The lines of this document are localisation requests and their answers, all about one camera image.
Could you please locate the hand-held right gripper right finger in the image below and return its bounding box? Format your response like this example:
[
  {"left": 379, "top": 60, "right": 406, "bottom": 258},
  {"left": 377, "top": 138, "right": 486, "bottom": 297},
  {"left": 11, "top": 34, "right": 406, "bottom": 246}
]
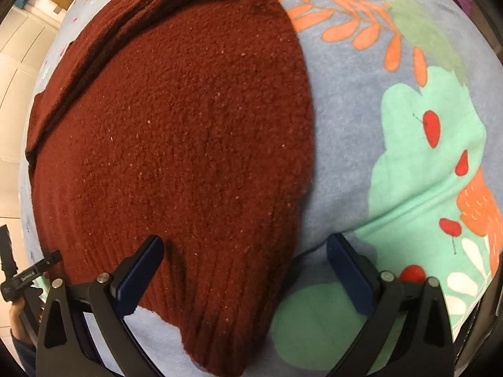
[{"left": 326, "top": 233, "right": 456, "bottom": 377}]

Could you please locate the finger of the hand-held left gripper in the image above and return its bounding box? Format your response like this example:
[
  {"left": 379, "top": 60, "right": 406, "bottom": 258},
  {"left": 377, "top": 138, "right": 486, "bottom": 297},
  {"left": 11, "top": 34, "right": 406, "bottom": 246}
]
[
  {"left": 35, "top": 253, "right": 64, "bottom": 275},
  {"left": 0, "top": 225, "right": 17, "bottom": 277}
]

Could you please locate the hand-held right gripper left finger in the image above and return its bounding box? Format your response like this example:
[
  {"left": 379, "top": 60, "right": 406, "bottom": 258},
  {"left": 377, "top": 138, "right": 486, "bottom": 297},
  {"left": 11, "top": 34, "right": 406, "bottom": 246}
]
[{"left": 36, "top": 235, "right": 165, "bottom": 377}]

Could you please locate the dark red knitted sweater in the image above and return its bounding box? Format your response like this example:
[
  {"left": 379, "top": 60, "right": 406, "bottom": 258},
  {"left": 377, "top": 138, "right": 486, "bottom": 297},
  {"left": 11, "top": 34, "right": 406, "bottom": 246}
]
[{"left": 25, "top": 0, "right": 316, "bottom": 377}]

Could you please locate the person's left hand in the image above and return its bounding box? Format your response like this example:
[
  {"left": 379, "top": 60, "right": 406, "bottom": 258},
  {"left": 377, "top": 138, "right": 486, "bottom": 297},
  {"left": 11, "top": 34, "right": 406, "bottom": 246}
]
[{"left": 8, "top": 300, "right": 30, "bottom": 336}]

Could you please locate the white wardrobe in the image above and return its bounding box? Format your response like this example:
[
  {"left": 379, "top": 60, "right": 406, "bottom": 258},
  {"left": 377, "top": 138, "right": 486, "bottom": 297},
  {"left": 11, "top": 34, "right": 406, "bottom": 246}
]
[{"left": 0, "top": 8, "right": 60, "bottom": 221}]

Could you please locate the blue printed bedsheet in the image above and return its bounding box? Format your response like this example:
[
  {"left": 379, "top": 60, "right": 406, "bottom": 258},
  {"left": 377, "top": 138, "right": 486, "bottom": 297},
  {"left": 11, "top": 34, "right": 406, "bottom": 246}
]
[{"left": 18, "top": 0, "right": 500, "bottom": 377}]

